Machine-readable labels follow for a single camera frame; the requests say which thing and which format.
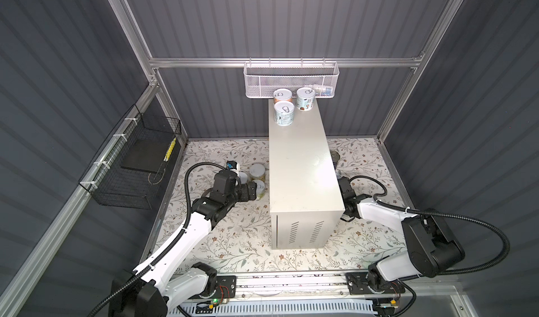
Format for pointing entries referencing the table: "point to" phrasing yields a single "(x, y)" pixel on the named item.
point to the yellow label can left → (243, 177)
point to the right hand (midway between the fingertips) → (333, 202)
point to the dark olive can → (335, 156)
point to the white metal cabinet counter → (305, 201)
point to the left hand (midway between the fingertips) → (245, 184)
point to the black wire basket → (129, 170)
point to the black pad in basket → (147, 154)
